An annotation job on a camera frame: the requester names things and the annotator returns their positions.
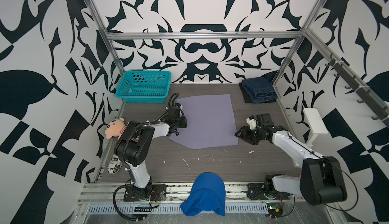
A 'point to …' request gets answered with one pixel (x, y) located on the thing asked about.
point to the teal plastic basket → (144, 86)
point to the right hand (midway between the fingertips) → (239, 134)
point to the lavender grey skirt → (210, 122)
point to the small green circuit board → (274, 210)
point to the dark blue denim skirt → (259, 89)
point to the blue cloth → (208, 193)
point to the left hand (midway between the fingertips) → (186, 117)
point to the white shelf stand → (315, 122)
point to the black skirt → (246, 98)
